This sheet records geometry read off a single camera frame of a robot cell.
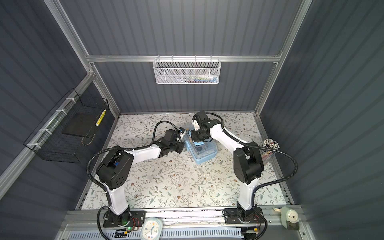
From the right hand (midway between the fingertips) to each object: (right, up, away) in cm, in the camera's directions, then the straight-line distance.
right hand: (195, 138), depth 91 cm
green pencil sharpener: (+44, -34, -24) cm, 60 cm away
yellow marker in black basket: (-51, +12, -11) cm, 54 cm away
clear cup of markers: (+41, -2, -11) cm, 42 cm away
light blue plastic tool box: (+3, -7, -6) cm, 10 cm away
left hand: (-8, -3, +5) cm, 10 cm away
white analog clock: (-20, -41, -22) cm, 50 cm away
